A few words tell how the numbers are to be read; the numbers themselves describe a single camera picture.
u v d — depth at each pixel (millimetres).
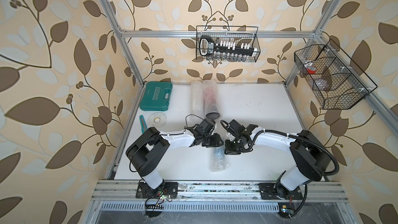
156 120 999
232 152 766
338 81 725
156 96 1079
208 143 770
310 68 806
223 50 858
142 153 461
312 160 444
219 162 775
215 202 720
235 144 759
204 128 708
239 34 909
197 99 1012
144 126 963
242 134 654
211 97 1001
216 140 771
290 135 495
